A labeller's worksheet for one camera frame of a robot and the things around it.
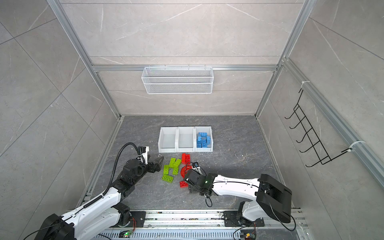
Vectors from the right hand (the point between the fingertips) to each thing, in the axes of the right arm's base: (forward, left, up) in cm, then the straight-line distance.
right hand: (194, 183), depth 83 cm
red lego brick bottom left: (0, +7, -2) cm, 7 cm away
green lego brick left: (+10, +18, -1) cm, 20 cm away
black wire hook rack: (+4, -55, +28) cm, 62 cm away
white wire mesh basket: (+61, +10, +28) cm, 68 cm away
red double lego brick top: (+15, +6, +1) cm, 16 cm away
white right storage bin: (+37, -10, +3) cm, 38 cm away
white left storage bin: (+33, +19, -3) cm, 38 cm away
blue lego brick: (+35, -7, 0) cm, 35 cm away
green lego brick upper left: (+15, +14, 0) cm, 20 cm away
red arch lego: (+9, +7, -2) cm, 11 cm away
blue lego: (+27, -3, 0) cm, 27 cm away
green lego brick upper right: (+10, +12, -1) cm, 15 cm away
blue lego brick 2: (+27, -7, +1) cm, 28 cm away
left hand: (+13, +21, +12) cm, 28 cm away
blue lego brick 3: (+27, -10, +3) cm, 29 cm away
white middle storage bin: (+30, +6, +1) cm, 31 cm away
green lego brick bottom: (+4, +16, -1) cm, 16 cm away
